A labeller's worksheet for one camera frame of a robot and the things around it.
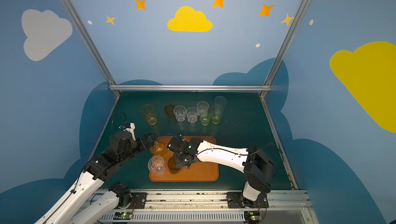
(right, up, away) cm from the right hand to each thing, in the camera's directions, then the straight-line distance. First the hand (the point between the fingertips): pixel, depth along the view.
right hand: (180, 161), depth 78 cm
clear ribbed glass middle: (+5, +24, +26) cm, 36 cm away
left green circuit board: (-26, -23, -8) cm, 35 cm away
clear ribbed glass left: (-4, +25, +26) cm, 36 cm away
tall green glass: (+22, +21, +29) cm, 42 cm away
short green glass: (+14, +19, +26) cm, 35 cm away
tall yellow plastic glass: (-24, +25, +23) cm, 41 cm away
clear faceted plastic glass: (-14, -5, +7) cm, 17 cm away
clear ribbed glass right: (+12, +28, +30) cm, 42 cm away
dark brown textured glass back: (-10, +26, +24) cm, 37 cm away
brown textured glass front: (-5, -4, +4) cm, 8 cm away
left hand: (-14, +13, -4) cm, 19 cm away
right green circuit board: (+35, -24, -8) cm, 43 cm away
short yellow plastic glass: (-15, +3, +12) cm, 19 cm away
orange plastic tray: (+10, -7, +5) cm, 14 cm away
